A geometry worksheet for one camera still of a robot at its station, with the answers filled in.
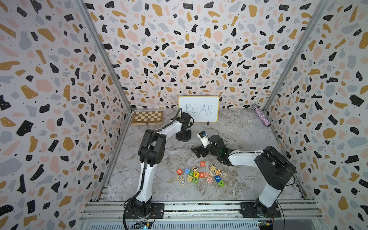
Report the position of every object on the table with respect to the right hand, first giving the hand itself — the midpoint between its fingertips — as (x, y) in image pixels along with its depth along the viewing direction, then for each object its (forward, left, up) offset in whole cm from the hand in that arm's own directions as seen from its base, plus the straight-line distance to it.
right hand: (197, 145), depth 91 cm
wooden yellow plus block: (-19, +4, -7) cm, 20 cm away
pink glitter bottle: (+33, -52, -8) cm, 62 cm away
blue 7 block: (-18, -12, -8) cm, 23 cm away
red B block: (-14, +11, -7) cm, 19 cm away
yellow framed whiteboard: (+29, -4, +4) cm, 29 cm away
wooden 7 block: (-13, +1, -7) cm, 14 cm away
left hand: (+10, +6, -6) cm, 13 cm away
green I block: (-21, -14, -7) cm, 26 cm away
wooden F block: (-15, -9, -7) cm, 19 cm away
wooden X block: (-18, +10, -6) cm, 22 cm away
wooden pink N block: (-19, -7, -7) cm, 22 cm away
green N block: (-19, +1, -7) cm, 21 cm away
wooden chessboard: (+27, +40, -4) cm, 48 cm away
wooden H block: (-16, -6, -7) cm, 19 cm away
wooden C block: (-15, -16, -7) cm, 23 cm away
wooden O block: (-21, +8, -7) cm, 23 cm away
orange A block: (-16, -3, -7) cm, 18 cm away
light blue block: (-14, +6, -8) cm, 17 cm away
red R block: (-9, -4, -7) cm, 12 cm away
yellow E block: (-16, +1, -7) cm, 18 cm away
